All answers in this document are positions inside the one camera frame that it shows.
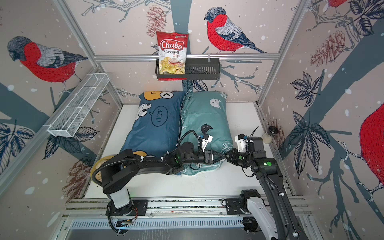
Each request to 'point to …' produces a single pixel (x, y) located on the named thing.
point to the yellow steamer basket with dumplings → (98, 164)
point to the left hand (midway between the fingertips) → (226, 158)
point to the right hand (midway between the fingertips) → (224, 153)
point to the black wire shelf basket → (196, 69)
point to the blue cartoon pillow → (155, 130)
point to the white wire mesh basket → (68, 119)
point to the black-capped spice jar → (271, 132)
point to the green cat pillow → (207, 114)
